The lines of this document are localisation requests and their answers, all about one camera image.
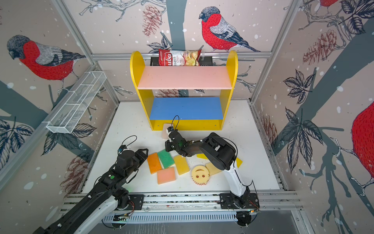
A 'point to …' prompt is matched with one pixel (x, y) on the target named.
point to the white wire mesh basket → (68, 117)
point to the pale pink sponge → (165, 135)
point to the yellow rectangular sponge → (181, 164)
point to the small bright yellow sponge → (201, 156)
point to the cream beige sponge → (211, 169)
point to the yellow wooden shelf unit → (188, 97)
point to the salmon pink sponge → (166, 175)
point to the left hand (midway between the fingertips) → (146, 152)
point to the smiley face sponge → (200, 175)
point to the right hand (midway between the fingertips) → (164, 146)
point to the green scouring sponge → (166, 158)
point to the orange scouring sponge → (154, 163)
